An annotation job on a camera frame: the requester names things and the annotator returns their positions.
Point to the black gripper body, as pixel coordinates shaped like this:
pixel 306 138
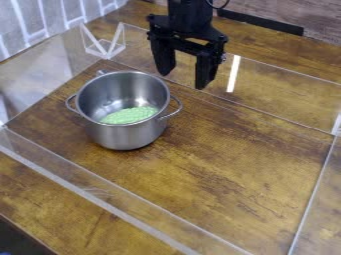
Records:
pixel 187 25

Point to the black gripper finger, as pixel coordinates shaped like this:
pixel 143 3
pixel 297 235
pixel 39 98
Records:
pixel 163 53
pixel 206 67

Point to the silver metal pot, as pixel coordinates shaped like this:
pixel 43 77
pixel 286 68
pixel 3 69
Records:
pixel 118 90

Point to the green bumpy object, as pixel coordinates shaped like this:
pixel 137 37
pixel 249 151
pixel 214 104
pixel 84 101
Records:
pixel 129 115

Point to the clear acrylic corner bracket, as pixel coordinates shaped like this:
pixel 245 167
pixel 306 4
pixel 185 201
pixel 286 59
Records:
pixel 103 48

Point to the black wall baseboard strip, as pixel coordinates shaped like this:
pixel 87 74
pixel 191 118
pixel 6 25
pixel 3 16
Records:
pixel 262 22

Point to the clear acrylic enclosure wall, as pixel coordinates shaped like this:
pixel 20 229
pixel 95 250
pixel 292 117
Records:
pixel 241 180

